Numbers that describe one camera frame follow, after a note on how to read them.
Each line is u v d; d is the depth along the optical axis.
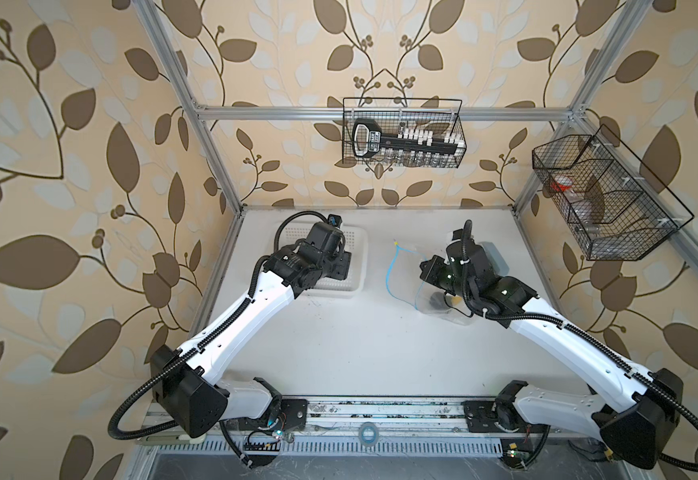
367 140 0.85
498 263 0.98
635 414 0.37
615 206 0.73
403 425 0.74
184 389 0.38
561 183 0.81
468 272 0.55
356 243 1.03
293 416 0.74
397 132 0.83
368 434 0.72
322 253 0.56
